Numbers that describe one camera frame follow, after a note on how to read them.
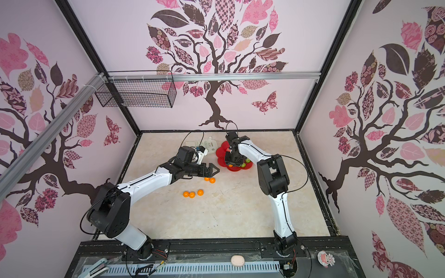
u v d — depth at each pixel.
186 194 0.89
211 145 1.11
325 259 0.68
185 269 0.70
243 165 0.98
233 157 0.86
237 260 0.70
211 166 0.77
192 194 0.89
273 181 0.57
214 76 0.95
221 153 1.06
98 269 0.68
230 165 0.96
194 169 0.74
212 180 0.95
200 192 0.90
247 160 1.01
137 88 0.95
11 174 0.50
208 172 0.76
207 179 0.95
